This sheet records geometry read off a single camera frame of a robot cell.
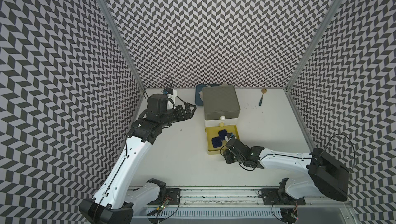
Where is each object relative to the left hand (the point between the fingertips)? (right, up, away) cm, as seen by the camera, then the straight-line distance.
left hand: (188, 111), depth 70 cm
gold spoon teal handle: (+52, +12, +46) cm, 70 cm away
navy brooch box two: (+18, -15, +23) cm, 33 cm away
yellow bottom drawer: (+12, -15, +25) cm, 32 cm away
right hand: (+19, -26, +15) cm, 36 cm away
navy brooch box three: (+14, -20, +20) cm, 32 cm away
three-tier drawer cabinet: (+16, -1, +11) cm, 20 cm away
